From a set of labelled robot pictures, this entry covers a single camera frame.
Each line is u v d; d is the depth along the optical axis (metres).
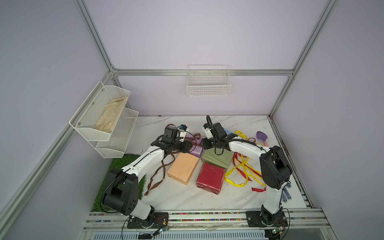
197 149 0.93
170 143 0.67
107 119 0.77
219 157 0.89
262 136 1.07
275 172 0.49
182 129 0.78
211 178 0.80
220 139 0.72
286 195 0.82
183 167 0.86
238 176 0.88
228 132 1.07
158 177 0.89
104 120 0.77
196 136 0.98
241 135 1.08
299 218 0.76
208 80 0.95
